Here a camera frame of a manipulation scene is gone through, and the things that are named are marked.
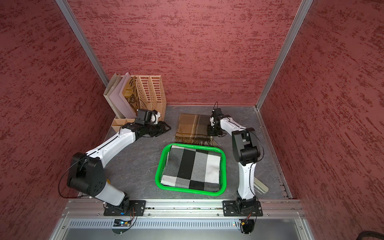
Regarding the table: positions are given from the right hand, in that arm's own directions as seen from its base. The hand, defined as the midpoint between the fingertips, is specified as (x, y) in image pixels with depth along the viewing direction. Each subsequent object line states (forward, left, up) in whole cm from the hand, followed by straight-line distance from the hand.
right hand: (210, 134), depth 101 cm
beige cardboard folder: (+24, +62, +29) cm, 72 cm away
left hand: (-6, +26, +14) cm, 30 cm away
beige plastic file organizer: (+33, +50, +12) cm, 61 cm away
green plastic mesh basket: (-28, +30, +8) cm, 42 cm away
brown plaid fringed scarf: (+5, +12, +1) cm, 13 cm away
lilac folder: (+13, +58, +28) cm, 66 cm away
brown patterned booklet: (+24, +54, +19) cm, 62 cm away
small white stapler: (-35, -24, +2) cm, 42 cm away
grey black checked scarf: (-26, +12, +5) cm, 29 cm away
